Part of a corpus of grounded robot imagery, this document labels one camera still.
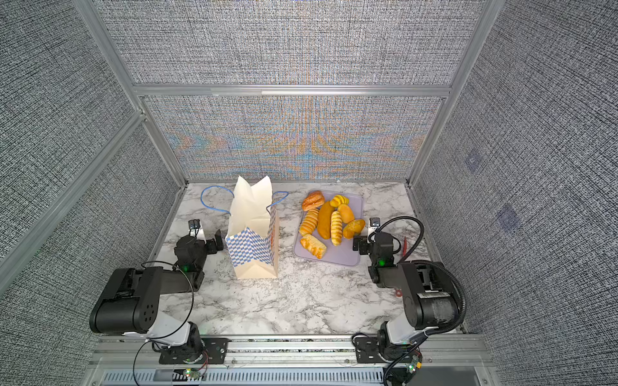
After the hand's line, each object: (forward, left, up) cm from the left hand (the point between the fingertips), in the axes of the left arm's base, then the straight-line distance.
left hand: (210, 228), depth 92 cm
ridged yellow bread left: (+5, -39, -5) cm, 39 cm away
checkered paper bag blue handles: (-13, -21, +18) cm, 31 cm away
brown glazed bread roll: (+16, -41, -3) cm, 44 cm away
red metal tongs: (-25, -69, -8) cm, 74 cm away
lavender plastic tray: (-9, -53, -6) cm, 54 cm away
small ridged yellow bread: (+14, -52, -2) cm, 53 cm away
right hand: (-1, -62, 0) cm, 62 cm away
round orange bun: (+8, -54, -4) cm, 55 cm away
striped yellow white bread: (0, -49, -2) cm, 49 cm away
